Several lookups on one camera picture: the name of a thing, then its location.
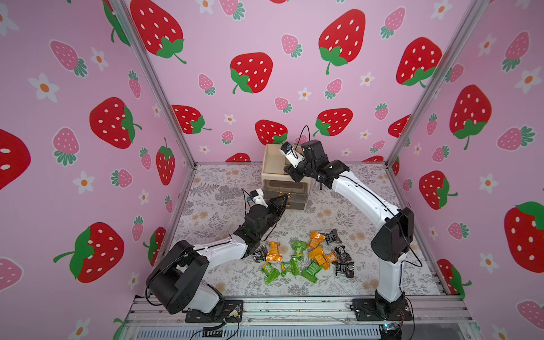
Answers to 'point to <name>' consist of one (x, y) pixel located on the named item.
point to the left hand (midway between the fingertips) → (291, 196)
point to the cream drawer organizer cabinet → (277, 182)
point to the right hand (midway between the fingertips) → (296, 161)
